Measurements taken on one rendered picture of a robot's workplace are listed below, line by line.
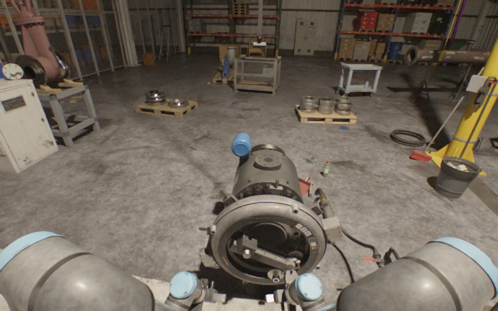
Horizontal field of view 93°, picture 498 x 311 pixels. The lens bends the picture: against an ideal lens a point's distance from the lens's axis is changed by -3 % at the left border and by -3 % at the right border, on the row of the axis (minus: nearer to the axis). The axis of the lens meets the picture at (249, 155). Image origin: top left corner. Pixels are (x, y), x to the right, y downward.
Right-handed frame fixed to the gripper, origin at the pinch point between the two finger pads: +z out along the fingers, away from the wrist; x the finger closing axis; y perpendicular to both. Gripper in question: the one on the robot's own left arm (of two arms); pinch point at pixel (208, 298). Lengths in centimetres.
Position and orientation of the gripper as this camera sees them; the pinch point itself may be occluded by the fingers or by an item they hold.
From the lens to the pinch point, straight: 131.7
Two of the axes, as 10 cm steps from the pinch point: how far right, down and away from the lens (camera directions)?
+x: -9.8, 0.1, 1.9
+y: 1.1, -7.9, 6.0
